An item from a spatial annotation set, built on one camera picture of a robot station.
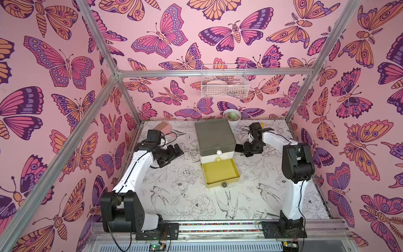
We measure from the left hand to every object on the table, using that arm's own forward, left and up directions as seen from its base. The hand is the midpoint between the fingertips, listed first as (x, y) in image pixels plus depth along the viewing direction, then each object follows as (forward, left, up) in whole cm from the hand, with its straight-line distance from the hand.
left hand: (178, 154), depth 84 cm
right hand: (+11, -40, -13) cm, 44 cm away
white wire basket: (+40, -26, +20) cm, 51 cm away
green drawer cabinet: (+5, -20, +6) cm, 22 cm away
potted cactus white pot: (+33, -33, -3) cm, 47 cm away
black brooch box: (+12, -36, -11) cm, 39 cm away
